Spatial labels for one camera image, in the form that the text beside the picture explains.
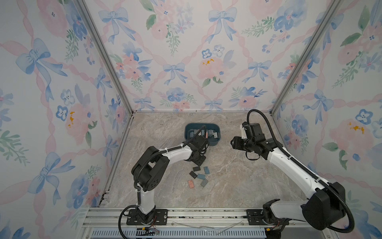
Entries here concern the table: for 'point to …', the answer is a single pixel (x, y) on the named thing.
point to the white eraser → (215, 135)
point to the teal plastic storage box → (212, 134)
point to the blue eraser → (206, 170)
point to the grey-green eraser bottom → (204, 182)
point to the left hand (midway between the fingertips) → (200, 158)
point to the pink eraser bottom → (191, 184)
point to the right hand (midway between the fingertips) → (235, 141)
